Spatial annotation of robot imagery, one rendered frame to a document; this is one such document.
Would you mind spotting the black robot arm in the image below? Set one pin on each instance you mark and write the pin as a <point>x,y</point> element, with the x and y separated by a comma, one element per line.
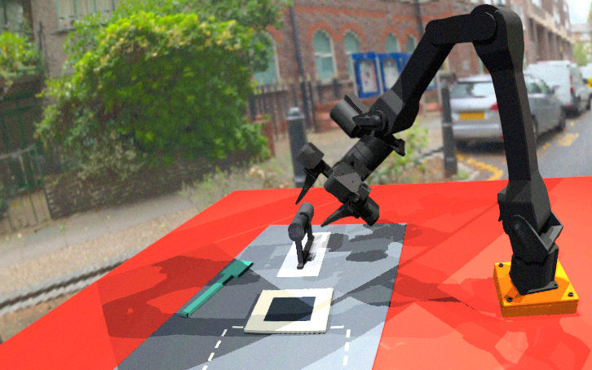
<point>525,211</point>

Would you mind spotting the grey flat mat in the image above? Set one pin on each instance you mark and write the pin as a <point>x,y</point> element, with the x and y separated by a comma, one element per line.
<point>359,264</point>

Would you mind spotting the white square tile with dark centre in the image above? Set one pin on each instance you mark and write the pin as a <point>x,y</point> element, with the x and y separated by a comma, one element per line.
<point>291,311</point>

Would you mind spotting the teal small trowel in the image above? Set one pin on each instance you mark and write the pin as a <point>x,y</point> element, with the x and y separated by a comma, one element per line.
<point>236,269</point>

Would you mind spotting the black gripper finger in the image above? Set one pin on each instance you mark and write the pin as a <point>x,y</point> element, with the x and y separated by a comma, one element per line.
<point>310,179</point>
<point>343,211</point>

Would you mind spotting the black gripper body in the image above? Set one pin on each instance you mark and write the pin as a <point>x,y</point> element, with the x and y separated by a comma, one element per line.
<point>311,157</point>

